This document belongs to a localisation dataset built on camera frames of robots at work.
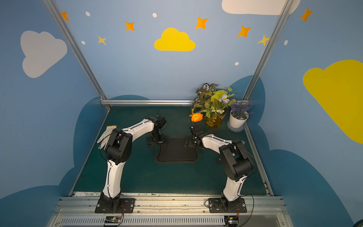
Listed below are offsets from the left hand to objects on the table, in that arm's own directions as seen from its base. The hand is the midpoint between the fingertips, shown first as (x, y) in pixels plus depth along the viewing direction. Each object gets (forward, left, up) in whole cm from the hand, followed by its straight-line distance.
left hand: (161, 143), depth 98 cm
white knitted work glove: (+5, +42, 0) cm, 42 cm away
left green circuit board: (-44, +20, -2) cm, 49 cm away
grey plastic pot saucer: (+14, -55, -1) cm, 57 cm away
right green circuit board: (-43, -41, -2) cm, 60 cm away
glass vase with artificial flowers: (+21, -34, +20) cm, 44 cm away
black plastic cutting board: (-5, -10, -2) cm, 11 cm away
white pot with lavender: (+18, -55, +13) cm, 59 cm away
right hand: (+1, -22, +1) cm, 22 cm away
